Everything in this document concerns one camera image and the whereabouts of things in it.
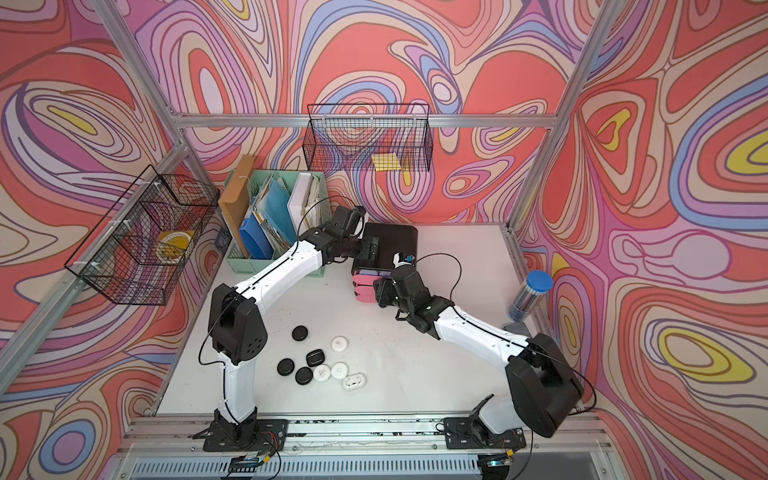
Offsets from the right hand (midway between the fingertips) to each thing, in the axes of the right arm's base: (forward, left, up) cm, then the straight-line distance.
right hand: (380, 291), depth 85 cm
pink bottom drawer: (+4, +5, -7) cm, 10 cm away
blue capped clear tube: (-4, -42, +1) cm, 42 cm away
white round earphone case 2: (-18, +17, -12) cm, 28 cm away
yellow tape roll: (+1, +49, +20) cm, 53 cm away
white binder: (+25, +23, +13) cm, 36 cm away
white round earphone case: (-10, +13, -13) cm, 21 cm away
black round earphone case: (-7, +25, -11) cm, 28 cm away
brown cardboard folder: (+19, +40, +20) cm, 49 cm away
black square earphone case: (-14, +20, -13) cm, 27 cm away
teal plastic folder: (+24, +32, +11) cm, 41 cm away
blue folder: (+18, +39, +3) cm, 43 cm away
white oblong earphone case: (-21, +8, -12) cm, 26 cm away
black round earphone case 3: (-19, +22, -13) cm, 32 cm away
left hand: (+13, +2, +4) cm, 14 cm away
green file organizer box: (+19, +51, -8) cm, 55 cm away
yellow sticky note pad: (+34, -3, +20) cm, 40 cm away
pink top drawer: (+4, +3, +2) cm, 6 cm away
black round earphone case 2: (-16, +28, -13) cm, 35 cm away
